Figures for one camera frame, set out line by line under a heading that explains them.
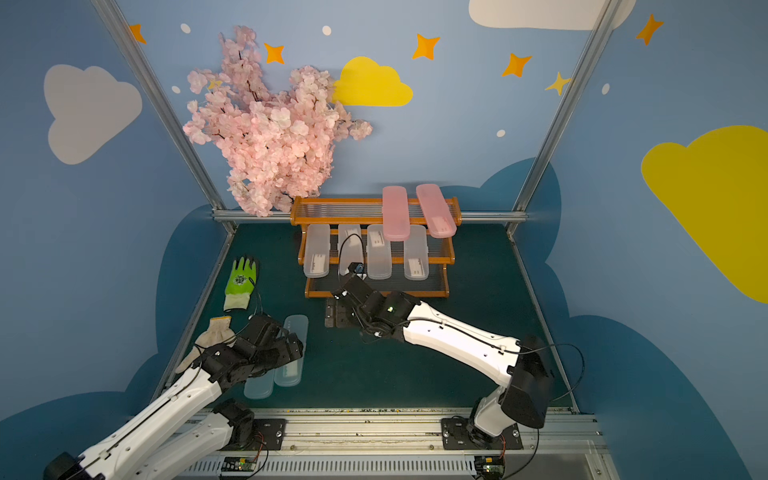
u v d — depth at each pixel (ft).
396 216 2.74
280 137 2.10
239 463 2.35
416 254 2.97
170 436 1.55
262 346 2.04
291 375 2.74
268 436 2.41
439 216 2.72
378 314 1.69
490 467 2.39
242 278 3.41
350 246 3.12
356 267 2.17
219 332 2.99
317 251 3.03
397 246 3.03
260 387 2.67
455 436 2.43
